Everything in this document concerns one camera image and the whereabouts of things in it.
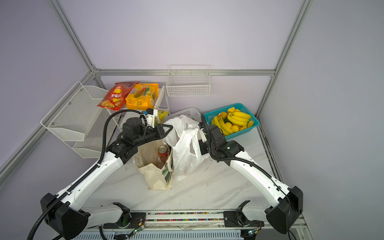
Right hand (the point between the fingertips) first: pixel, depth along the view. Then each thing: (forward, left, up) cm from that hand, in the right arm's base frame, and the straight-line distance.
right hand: (198, 141), depth 76 cm
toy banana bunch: (+30, -28, -13) cm, 43 cm away
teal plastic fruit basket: (+35, -8, -16) cm, 40 cm away
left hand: (+2, +12, +9) cm, 16 cm away
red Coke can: (+1, +21, -13) cm, 24 cm away
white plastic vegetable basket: (+38, +5, -15) cm, 41 cm away
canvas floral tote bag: (-14, +21, -10) cm, 27 cm away
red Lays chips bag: (+20, +45, +13) cm, 51 cm away
